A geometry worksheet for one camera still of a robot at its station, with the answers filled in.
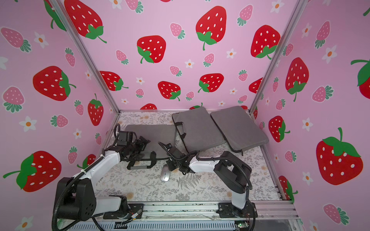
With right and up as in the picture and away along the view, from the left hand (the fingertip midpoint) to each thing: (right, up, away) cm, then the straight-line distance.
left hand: (150, 146), depth 89 cm
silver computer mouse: (+10, -17, -3) cm, 20 cm away
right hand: (+10, -11, -2) cm, 15 cm away
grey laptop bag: (+30, +9, +14) cm, 35 cm away
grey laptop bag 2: (+62, +8, +16) cm, 65 cm away
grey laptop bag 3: (+6, +7, +13) cm, 16 cm away
